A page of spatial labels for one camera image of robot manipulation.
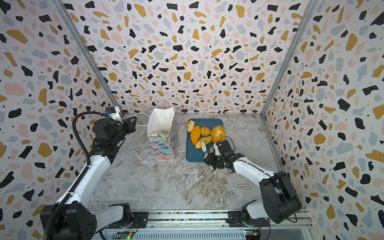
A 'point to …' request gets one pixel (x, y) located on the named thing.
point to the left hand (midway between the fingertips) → (135, 114)
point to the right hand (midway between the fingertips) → (204, 158)
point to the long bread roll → (207, 140)
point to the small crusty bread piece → (190, 125)
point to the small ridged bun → (205, 131)
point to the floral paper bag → (161, 133)
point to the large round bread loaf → (218, 133)
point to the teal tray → (194, 154)
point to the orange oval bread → (195, 135)
